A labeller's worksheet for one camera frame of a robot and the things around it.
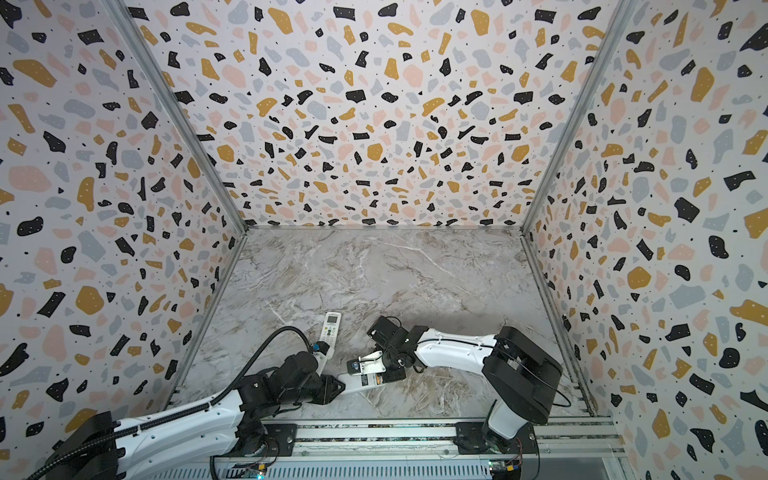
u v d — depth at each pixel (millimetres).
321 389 718
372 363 731
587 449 762
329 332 904
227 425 550
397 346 658
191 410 506
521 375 440
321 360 762
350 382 810
